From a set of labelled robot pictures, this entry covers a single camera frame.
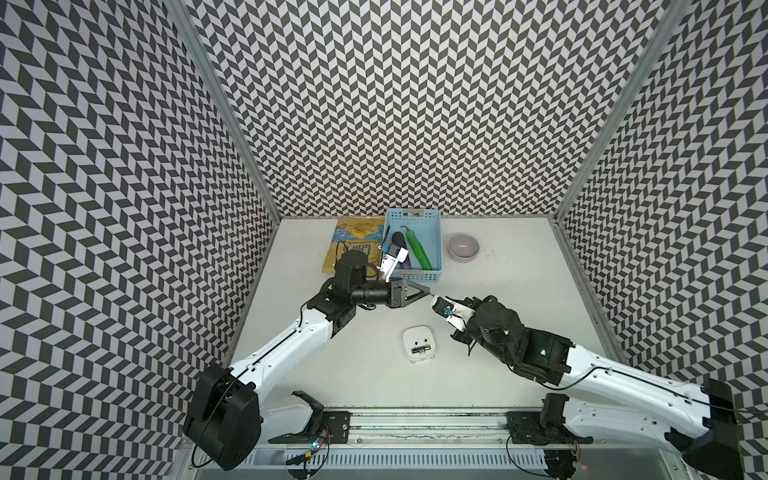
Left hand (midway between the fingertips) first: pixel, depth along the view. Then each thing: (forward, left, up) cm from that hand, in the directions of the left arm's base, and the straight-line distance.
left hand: (425, 295), depth 70 cm
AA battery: (-5, 0, -21) cm, 21 cm away
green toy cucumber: (+32, -1, -23) cm, 40 cm away
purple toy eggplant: (+35, +6, -21) cm, 41 cm away
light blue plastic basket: (+44, -4, -22) cm, 50 cm away
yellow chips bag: (+41, +23, -24) cm, 53 cm away
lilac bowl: (+33, -17, -23) cm, 44 cm away
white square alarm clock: (-3, 0, -21) cm, 22 cm away
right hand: (0, -6, -3) cm, 7 cm away
